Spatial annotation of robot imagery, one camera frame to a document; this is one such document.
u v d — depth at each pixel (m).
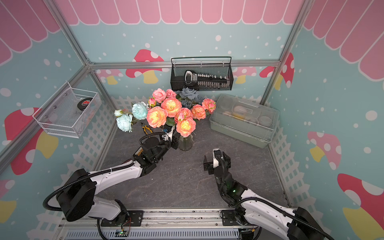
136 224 0.74
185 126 0.56
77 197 0.42
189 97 0.76
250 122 0.90
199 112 0.70
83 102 0.79
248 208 0.54
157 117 0.51
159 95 0.59
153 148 0.60
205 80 0.89
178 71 0.90
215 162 0.69
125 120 0.55
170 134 0.66
